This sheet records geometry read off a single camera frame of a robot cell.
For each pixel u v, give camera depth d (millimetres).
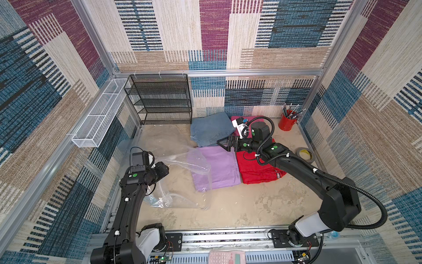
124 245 384
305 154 1019
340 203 423
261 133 610
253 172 913
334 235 749
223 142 702
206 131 1087
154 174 678
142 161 612
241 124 702
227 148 685
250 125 690
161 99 1091
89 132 707
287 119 1062
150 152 672
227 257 687
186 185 919
